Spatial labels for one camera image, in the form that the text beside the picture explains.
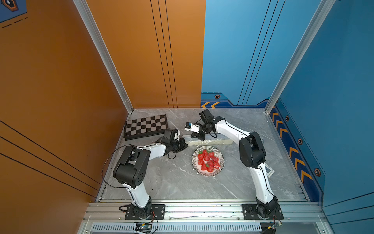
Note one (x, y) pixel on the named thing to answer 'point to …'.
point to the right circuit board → (273, 224)
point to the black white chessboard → (145, 126)
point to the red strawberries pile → (208, 161)
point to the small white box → (269, 170)
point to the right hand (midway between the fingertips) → (194, 133)
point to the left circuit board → (145, 227)
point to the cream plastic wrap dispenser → (210, 140)
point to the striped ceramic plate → (196, 167)
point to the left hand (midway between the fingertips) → (189, 143)
